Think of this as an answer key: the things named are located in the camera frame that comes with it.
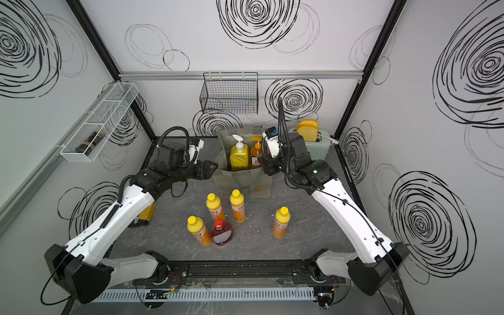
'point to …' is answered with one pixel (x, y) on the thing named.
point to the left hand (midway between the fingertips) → (212, 164)
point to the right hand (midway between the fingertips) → (267, 155)
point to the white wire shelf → (127, 92)
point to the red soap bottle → (222, 232)
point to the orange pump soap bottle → (255, 151)
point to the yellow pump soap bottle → (239, 154)
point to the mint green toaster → (324, 132)
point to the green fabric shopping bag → (239, 184)
